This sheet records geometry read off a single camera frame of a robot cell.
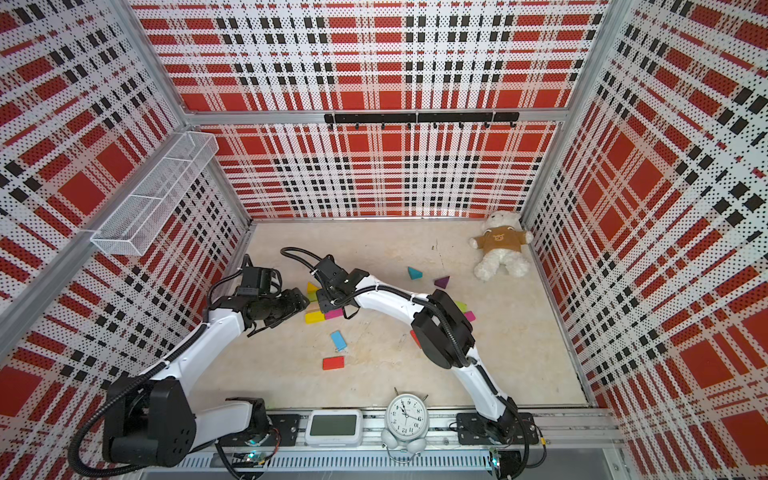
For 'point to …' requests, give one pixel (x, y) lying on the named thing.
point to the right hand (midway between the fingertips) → (333, 299)
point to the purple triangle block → (442, 282)
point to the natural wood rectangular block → (313, 307)
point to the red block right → (415, 337)
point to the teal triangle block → (414, 273)
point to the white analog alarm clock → (407, 419)
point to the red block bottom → (334, 362)
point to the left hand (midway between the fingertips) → (305, 305)
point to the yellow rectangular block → (314, 317)
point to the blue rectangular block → (339, 341)
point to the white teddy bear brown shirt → (501, 245)
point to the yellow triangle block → (312, 288)
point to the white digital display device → (334, 428)
